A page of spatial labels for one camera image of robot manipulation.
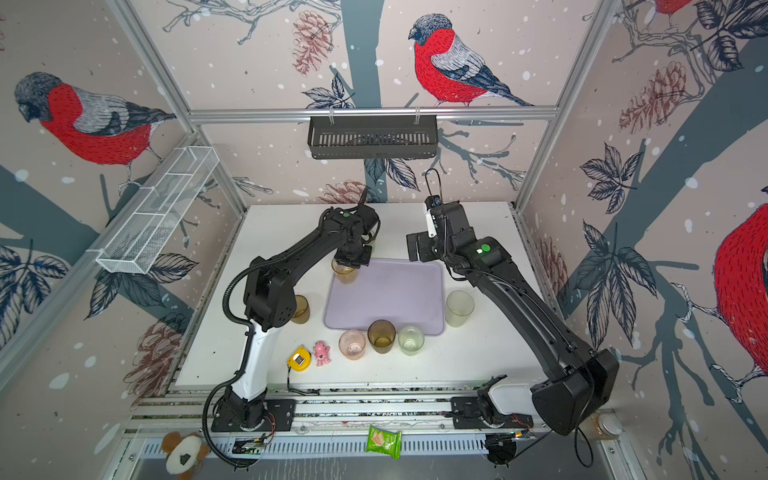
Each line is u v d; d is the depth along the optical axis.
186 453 0.67
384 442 0.68
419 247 0.67
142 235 0.73
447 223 0.53
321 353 0.81
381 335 0.86
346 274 0.95
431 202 0.65
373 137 1.06
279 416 0.73
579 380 0.38
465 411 0.73
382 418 0.74
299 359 0.81
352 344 0.85
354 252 0.79
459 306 0.88
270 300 0.56
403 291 0.96
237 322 0.53
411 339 0.85
